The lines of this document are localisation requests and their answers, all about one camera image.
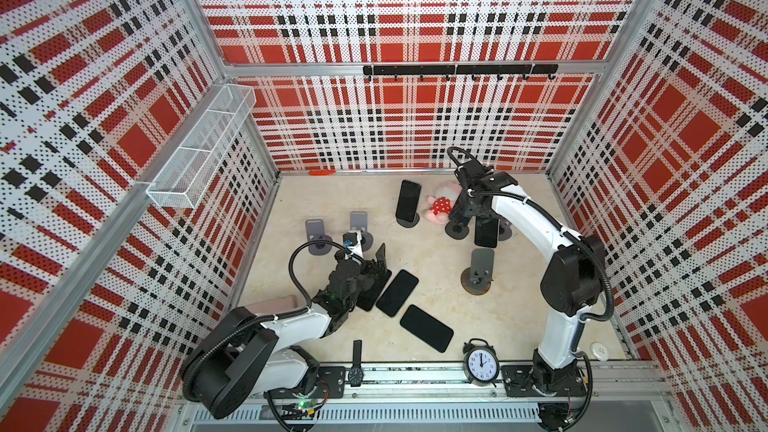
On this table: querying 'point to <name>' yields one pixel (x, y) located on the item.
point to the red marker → (322, 172)
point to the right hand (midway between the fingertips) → (487, 209)
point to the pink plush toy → (439, 207)
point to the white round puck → (599, 350)
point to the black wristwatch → (356, 373)
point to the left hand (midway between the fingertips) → (370, 249)
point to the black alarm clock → (480, 363)
